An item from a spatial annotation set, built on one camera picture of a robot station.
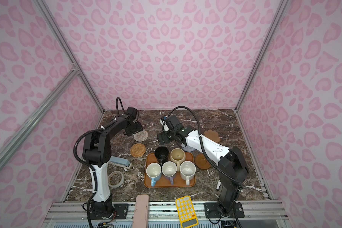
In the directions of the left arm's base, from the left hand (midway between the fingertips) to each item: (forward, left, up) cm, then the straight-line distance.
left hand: (139, 128), depth 102 cm
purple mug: (-30, -22, -3) cm, 37 cm away
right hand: (-14, -20, +12) cm, 27 cm away
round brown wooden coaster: (-24, -42, -5) cm, 49 cm away
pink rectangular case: (-51, -8, -2) cm, 51 cm away
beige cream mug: (-21, -27, -2) cm, 34 cm away
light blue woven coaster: (-15, -34, -4) cm, 37 cm away
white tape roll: (-37, +7, -4) cm, 37 cm away
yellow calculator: (-52, -31, -3) cm, 60 cm away
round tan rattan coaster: (-15, 0, -5) cm, 16 cm away
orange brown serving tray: (-37, -19, -4) cm, 42 cm away
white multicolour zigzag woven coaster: (-3, -1, -5) cm, 6 cm away
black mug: (-21, -17, 0) cm, 27 cm away
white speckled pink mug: (-29, -33, -4) cm, 44 cm away
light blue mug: (-30, -13, -4) cm, 33 cm away
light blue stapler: (-25, +7, 0) cm, 26 cm away
